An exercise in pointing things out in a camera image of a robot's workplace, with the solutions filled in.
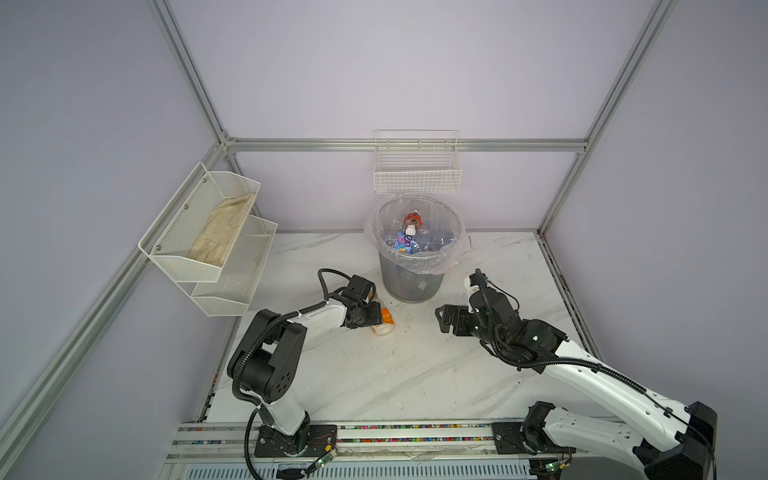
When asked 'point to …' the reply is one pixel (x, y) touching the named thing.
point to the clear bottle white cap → (439, 240)
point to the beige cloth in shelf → (220, 230)
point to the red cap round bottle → (412, 222)
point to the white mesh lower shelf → (240, 273)
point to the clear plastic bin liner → (418, 234)
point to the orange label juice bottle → (387, 324)
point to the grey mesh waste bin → (407, 288)
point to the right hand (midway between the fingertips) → (447, 311)
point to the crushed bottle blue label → (404, 243)
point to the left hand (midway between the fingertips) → (373, 318)
